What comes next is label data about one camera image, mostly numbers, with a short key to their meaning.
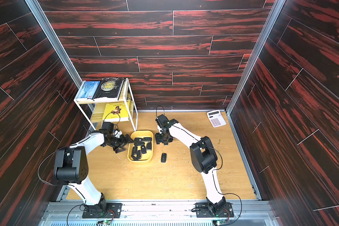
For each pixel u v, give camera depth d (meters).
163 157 0.93
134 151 0.96
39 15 0.69
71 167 0.49
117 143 0.81
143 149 0.96
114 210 0.74
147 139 1.02
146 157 0.93
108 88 0.86
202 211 0.73
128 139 0.86
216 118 1.14
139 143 0.99
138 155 0.93
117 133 0.84
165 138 0.81
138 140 1.01
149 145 1.00
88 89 0.86
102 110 0.99
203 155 0.54
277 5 0.66
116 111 0.96
